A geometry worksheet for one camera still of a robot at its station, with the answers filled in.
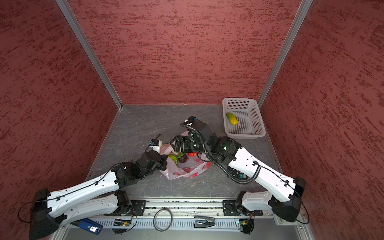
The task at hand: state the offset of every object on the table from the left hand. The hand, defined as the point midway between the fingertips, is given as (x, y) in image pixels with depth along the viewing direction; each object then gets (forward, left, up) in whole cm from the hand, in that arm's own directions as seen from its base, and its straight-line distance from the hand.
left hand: (167, 159), depth 77 cm
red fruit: (+8, -13, -10) cm, 18 cm away
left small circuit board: (-26, +23, -16) cm, 39 cm away
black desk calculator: (-3, -40, -13) cm, 42 cm away
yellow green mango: (+39, -41, -10) cm, 58 cm away
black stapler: (-26, -19, -12) cm, 34 cm away
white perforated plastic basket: (+41, -51, -13) cm, 67 cm away
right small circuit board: (-27, -41, -15) cm, 51 cm away
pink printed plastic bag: (+1, -14, -12) cm, 19 cm away
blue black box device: (-28, +34, -10) cm, 45 cm away
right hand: (-1, -7, +16) cm, 18 cm away
